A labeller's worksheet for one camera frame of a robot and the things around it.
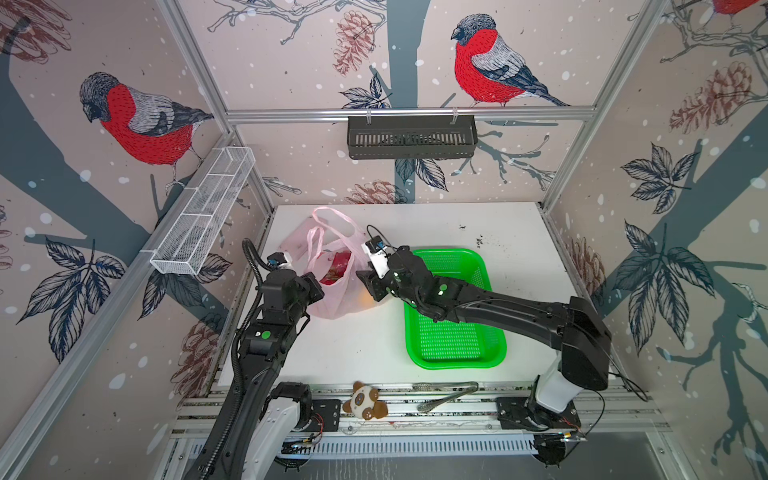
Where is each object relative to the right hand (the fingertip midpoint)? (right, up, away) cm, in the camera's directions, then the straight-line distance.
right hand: (359, 271), depth 76 cm
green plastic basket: (+26, -23, +10) cm, 36 cm away
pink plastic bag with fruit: (-10, +6, +8) cm, 14 cm away
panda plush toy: (+1, -33, -3) cm, 33 cm away
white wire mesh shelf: (-42, +12, -1) cm, 44 cm away
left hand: (-12, -1, 0) cm, 12 cm away
